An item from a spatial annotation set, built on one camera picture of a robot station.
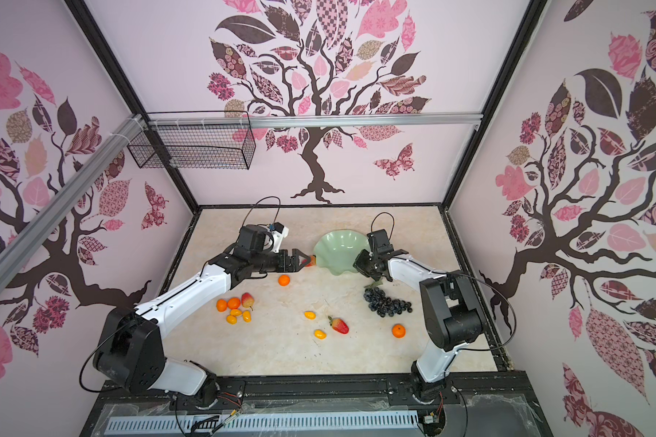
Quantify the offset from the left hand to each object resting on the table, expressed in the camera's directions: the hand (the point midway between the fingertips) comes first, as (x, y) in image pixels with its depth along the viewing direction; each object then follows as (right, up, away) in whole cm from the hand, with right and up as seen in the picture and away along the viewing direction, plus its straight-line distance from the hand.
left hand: (300, 263), depth 83 cm
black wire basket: (-54, +49, +39) cm, 83 cm away
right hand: (+18, -1, +12) cm, 22 cm away
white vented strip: (-4, -40, -13) cm, 42 cm away
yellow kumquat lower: (+6, -23, +1) cm, 23 cm away
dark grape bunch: (+27, -15, +4) cm, 31 cm away
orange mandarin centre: (-8, -7, +12) cm, 16 cm away
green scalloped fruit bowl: (+12, +2, +21) cm, 24 cm away
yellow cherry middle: (-22, -17, +5) cm, 28 cm away
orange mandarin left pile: (-23, -14, +5) cm, 27 cm away
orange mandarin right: (+31, -21, 0) cm, 37 cm away
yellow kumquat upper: (+2, -18, +4) cm, 18 cm away
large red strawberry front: (+12, -20, +2) cm, 23 cm away
